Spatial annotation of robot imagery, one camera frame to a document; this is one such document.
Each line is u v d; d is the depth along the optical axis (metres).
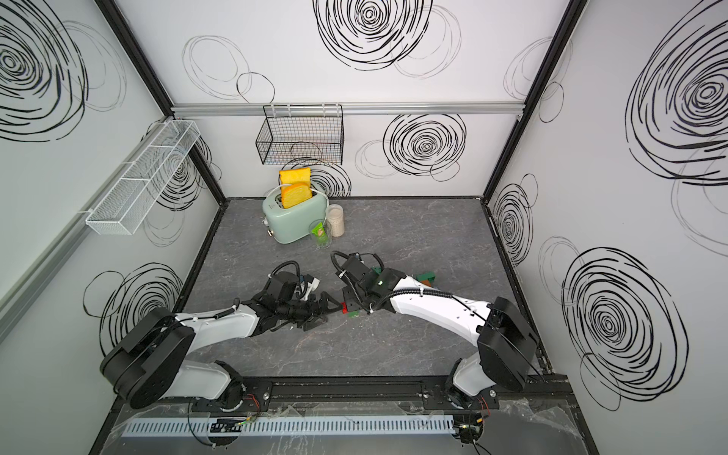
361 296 0.60
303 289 0.80
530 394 0.72
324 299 0.77
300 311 0.75
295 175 0.98
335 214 1.03
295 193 0.94
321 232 1.03
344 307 0.70
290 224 0.99
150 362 0.43
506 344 0.41
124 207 0.72
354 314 0.88
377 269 0.72
